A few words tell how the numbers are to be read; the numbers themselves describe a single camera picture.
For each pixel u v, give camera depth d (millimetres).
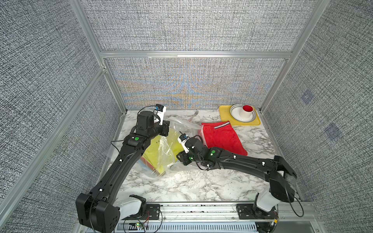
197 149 591
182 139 698
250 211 732
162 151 741
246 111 1074
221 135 941
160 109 638
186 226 702
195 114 1171
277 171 493
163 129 659
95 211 370
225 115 1144
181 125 743
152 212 736
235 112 1166
